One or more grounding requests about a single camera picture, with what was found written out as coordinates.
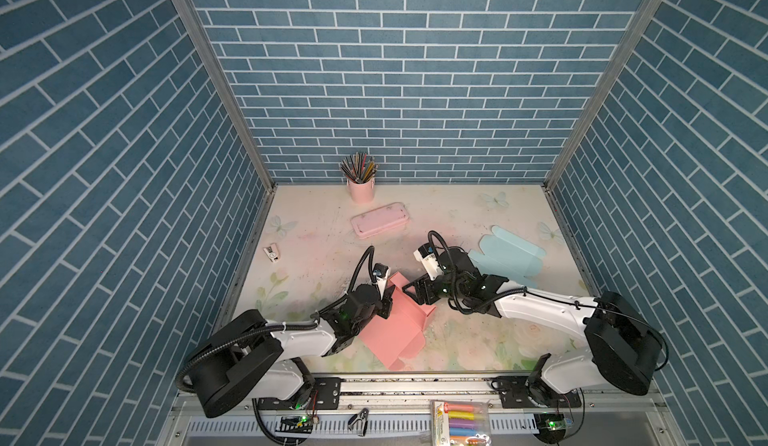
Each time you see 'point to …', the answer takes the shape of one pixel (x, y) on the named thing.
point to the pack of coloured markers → (460, 423)
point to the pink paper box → (402, 333)
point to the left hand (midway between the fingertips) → (392, 286)
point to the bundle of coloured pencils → (359, 168)
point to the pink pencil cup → (362, 193)
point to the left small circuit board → (298, 424)
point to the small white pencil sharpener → (272, 252)
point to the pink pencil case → (381, 219)
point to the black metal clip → (363, 415)
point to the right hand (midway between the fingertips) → (407, 283)
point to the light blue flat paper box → (509, 256)
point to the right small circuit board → (552, 427)
